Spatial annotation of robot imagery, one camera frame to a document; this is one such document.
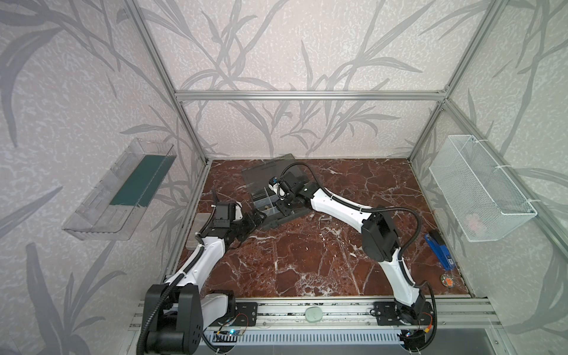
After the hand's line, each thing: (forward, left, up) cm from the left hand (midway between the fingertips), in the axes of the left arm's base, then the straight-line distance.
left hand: (263, 213), depth 86 cm
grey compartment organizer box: (+28, +7, -12) cm, 31 cm away
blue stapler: (-14, -70, -7) cm, 72 cm away
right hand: (+8, -6, -1) cm, 11 cm away
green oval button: (-33, -19, -8) cm, 39 cm away
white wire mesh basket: (-9, -67, +24) cm, 72 cm away
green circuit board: (-39, +10, -13) cm, 42 cm away
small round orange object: (-21, -69, -10) cm, 73 cm away
